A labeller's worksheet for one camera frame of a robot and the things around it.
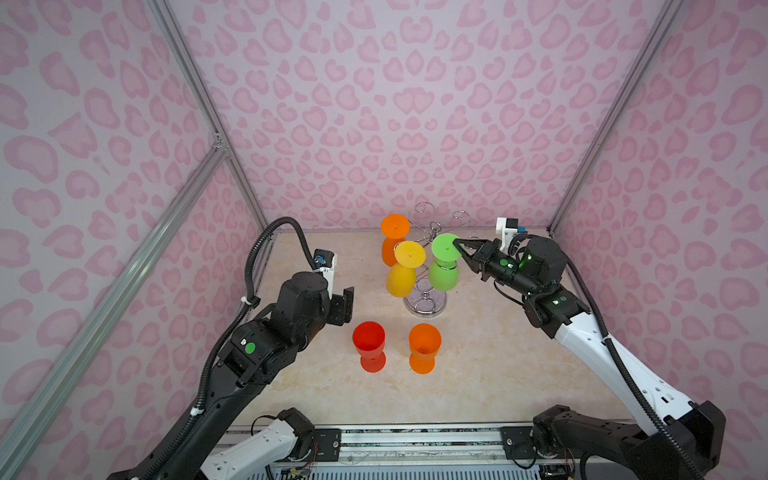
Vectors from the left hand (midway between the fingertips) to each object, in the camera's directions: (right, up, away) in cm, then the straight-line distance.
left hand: (338, 282), depth 65 cm
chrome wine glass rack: (+22, -10, +36) cm, 43 cm away
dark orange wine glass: (+12, +12, +11) cm, 21 cm away
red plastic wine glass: (+6, -16, +11) cm, 20 cm away
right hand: (+25, +9, 0) cm, 27 cm away
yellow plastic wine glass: (+14, +1, +11) cm, 18 cm away
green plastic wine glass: (+25, +1, +11) cm, 27 cm away
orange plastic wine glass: (+20, -17, +12) cm, 29 cm away
